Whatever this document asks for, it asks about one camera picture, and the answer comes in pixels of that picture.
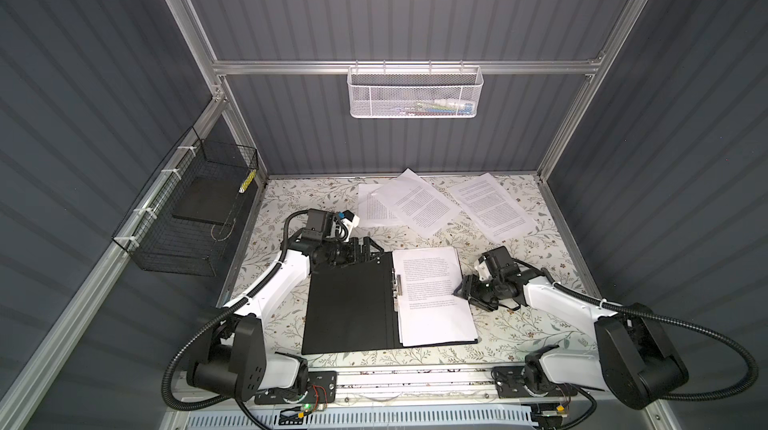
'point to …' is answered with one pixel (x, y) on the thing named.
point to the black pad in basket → (209, 199)
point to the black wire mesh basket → (160, 240)
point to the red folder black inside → (351, 305)
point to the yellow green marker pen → (248, 181)
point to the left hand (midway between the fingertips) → (372, 254)
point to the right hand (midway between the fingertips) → (464, 297)
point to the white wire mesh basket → (409, 92)
